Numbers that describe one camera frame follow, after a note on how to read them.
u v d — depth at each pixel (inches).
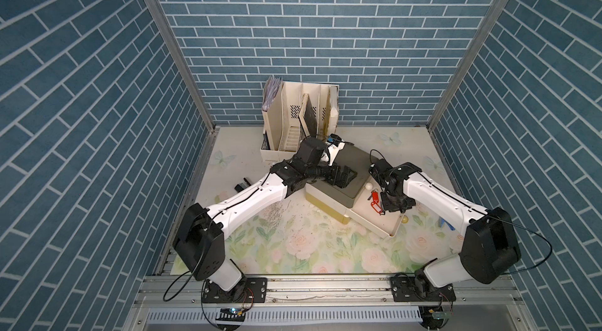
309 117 41.4
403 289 29.0
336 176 26.4
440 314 27.5
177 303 27.7
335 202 31.1
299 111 39.0
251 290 28.7
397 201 26.6
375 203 33.4
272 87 36.9
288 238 33.3
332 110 35.2
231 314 28.4
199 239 15.8
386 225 32.1
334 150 27.2
